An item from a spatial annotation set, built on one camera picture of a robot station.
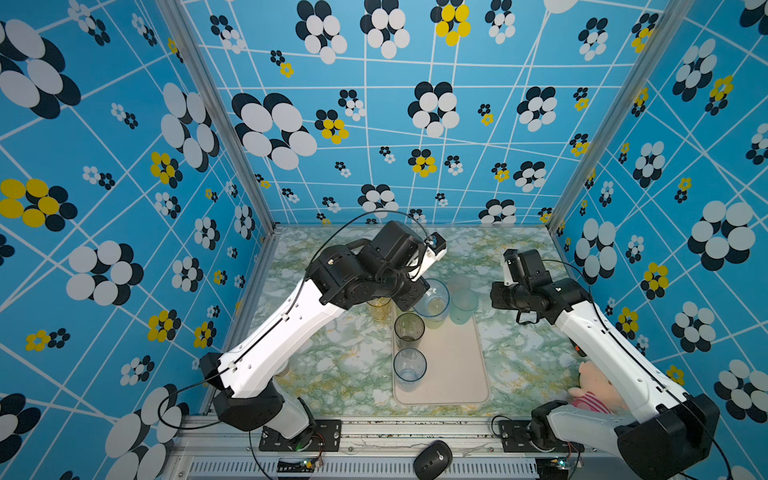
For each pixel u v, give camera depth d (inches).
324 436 28.9
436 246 20.4
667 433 14.4
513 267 24.4
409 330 33.7
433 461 26.8
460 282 38.6
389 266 17.1
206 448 28.6
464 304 35.8
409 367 30.8
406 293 21.0
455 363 33.1
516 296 25.7
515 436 28.6
